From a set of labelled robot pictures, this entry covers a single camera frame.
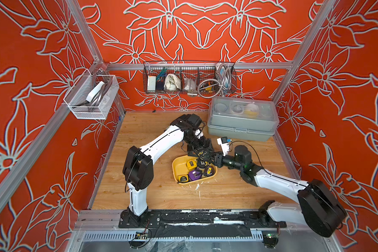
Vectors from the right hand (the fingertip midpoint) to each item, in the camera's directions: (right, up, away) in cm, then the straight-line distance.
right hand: (204, 156), depth 77 cm
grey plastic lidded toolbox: (+24, +19, +13) cm, 34 cm away
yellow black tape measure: (-11, -13, +6) cm, 18 cm away
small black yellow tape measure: (+4, -10, +8) cm, 13 cm away
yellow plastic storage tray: (-13, -9, +13) cm, 20 cm away
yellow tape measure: (-6, -7, +12) cm, 15 cm away
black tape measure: (0, -7, +10) cm, 12 cm away
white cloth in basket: (-18, +41, +13) cm, 46 cm away
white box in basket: (-30, +40, +13) cm, 52 cm away
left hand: (+2, +2, +2) cm, 4 cm away
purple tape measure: (-5, -12, +7) cm, 15 cm away
